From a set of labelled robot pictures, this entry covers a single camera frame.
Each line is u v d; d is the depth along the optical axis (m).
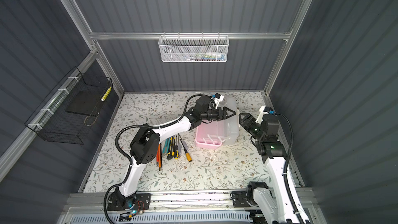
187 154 0.89
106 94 0.81
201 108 0.71
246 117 0.67
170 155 0.87
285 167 0.47
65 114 0.72
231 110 0.79
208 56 0.91
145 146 0.57
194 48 1.24
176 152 0.88
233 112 0.80
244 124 0.67
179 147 0.91
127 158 0.55
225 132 0.86
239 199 0.74
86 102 0.75
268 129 0.54
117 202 0.73
